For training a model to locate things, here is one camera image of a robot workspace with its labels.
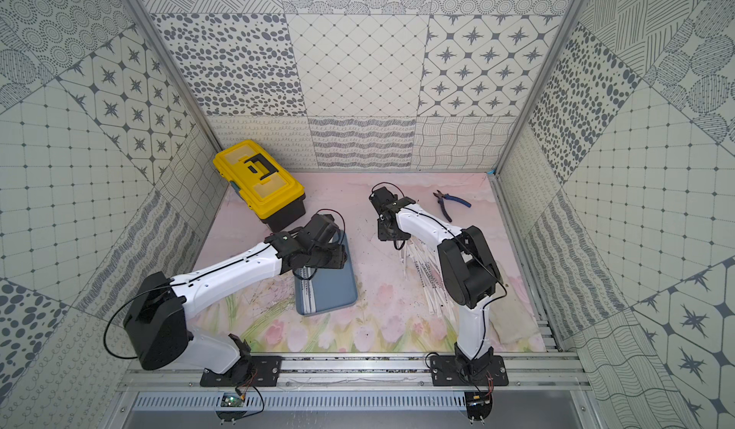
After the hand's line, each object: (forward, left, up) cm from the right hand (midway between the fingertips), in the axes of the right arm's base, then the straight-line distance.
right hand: (395, 236), depth 95 cm
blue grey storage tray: (-17, +24, -5) cm, 30 cm away
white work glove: (-25, -34, -6) cm, 43 cm away
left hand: (-10, +16, +7) cm, 20 cm away
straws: (-17, +28, -5) cm, 33 cm away
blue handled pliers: (+21, -18, -4) cm, 29 cm away
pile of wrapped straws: (-8, -9, -5) cm, 13 cm away
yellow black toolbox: (+11, +44, +13) cm, 47 cm away
